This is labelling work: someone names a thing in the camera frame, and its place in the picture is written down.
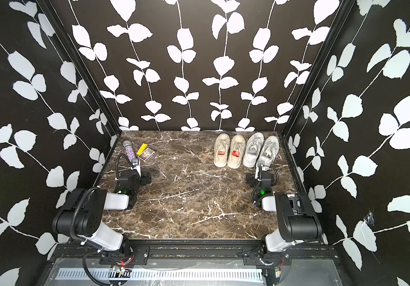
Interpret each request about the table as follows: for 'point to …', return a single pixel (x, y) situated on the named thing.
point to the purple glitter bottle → (129, 148)
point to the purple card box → (146, 154)
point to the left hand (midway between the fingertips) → (139, 166)
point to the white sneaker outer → (268, 151)
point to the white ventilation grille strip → (159, 274)
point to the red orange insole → (221, 152)
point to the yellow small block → (144, 146)
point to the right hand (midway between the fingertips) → (258, 168)
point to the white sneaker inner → (254, 144)
